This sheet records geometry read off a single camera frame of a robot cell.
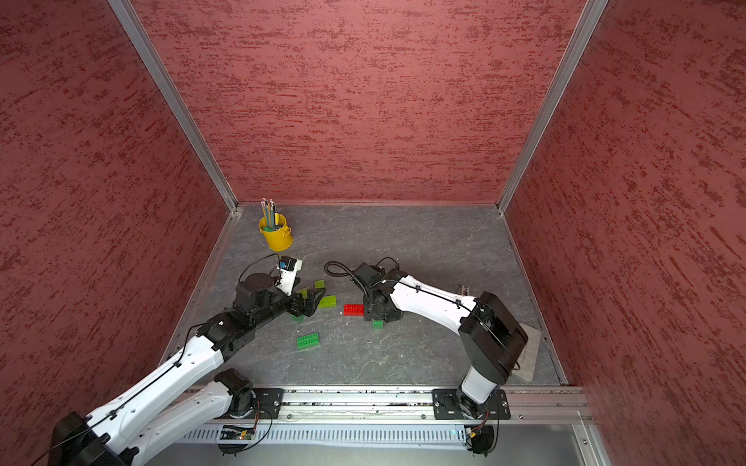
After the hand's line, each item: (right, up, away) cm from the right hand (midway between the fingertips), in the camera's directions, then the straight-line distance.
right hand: (377, 319), depth 84 cm
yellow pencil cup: (-37, +23, +19) cm, 47 cm away
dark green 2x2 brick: (-25, -2, +5) cm, 26 cm away
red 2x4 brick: (-8, +1, +5) cm, 9 cm away
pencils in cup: (-38, +33, +15) cm, 53 cm away
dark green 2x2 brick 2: (0, -2, +1) cm, 2 cm away
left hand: (-19, +10, -6) cm, 22 cm away
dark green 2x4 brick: (-21, -6, -1) cm, 21 cm away
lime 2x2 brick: (-20, +8, +12) cm, 25 cm away
